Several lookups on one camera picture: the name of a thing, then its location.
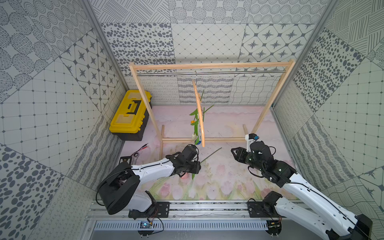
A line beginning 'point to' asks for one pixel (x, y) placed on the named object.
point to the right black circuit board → (274, 227)
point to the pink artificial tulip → (183, 176)
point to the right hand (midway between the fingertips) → (234, 152)
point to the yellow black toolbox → (131, 111)
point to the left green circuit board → (145, 224)
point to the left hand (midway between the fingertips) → (199, 164)
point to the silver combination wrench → (135, 156)
